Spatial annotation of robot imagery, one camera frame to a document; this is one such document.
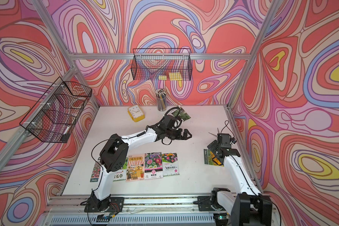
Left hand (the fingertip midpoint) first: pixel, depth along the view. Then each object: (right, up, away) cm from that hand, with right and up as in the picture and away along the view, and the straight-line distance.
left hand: (189, 137), depth 87 cm
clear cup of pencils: (-19, +26, +20) cm, 38 cm away
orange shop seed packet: (-33, -19, -1) cm, 39 cm away
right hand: (+16, -10, -2) cm, 19 cm away
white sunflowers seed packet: (-12, -17, 0) cm, 21 cm away
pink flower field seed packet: (-57, -21, -3) cm, 61 cm away
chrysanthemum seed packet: (-22, -19, -1) cm, 29 cm away
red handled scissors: (+21, 0, +14) cm, 25 cm away
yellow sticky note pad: (-9, +40, +3) cm, 41 cm away
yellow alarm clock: (-40, +16, +24) cm, 50 cm away
